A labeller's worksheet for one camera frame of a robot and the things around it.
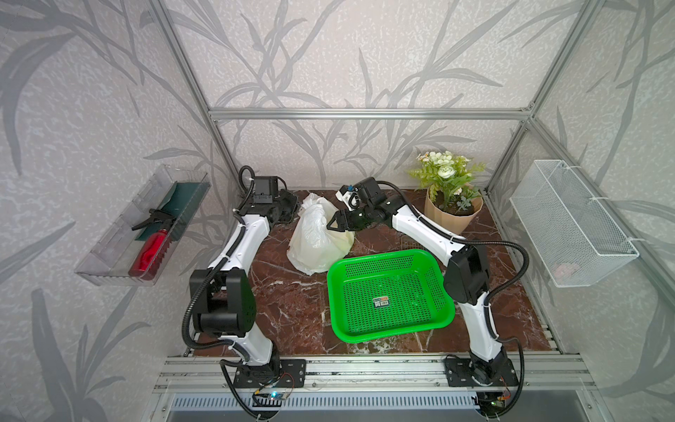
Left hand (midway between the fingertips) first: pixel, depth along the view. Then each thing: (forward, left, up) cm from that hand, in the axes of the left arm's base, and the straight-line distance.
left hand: (304, 197), depth 88 cm
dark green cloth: (-12, +30, +11) cm, 34 cm away
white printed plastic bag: (-15, -3, -6) cm, 17 cm away
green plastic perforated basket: (-25, -29, -22) cm, 44 cm away
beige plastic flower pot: (+5, -56, -9) cm, 57 cm away
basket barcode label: (-27, -26, -21) cm, 43 cm away
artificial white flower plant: (+3, -47, +7) cm, 48 cm away
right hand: (-9, -9, -4) cm, 13 cm away
